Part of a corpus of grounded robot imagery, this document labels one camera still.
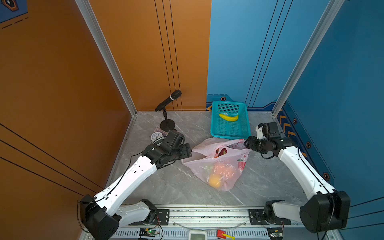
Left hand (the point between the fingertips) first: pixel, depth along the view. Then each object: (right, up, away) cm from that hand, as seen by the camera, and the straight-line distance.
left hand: (187, 150), depth 76 cm
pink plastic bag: (+19, -8, +4) cm, 21 cm away
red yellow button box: (+17, -37, -8) cm, 42 cm away
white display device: (+6, -37, -9) cm, 38 cm away
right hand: (+33, +3, +6) cm, 33 cm away
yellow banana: (+30, +19, +39) cm, 53 cm away
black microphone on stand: (-17, +13, +36) cm, 42 cm away
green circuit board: (-19, -38, -5) cm, 43 cm away
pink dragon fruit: (+20, -2, +8) cm, 21 cm away
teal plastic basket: (+23, +10, +33) cm, 41 cm away
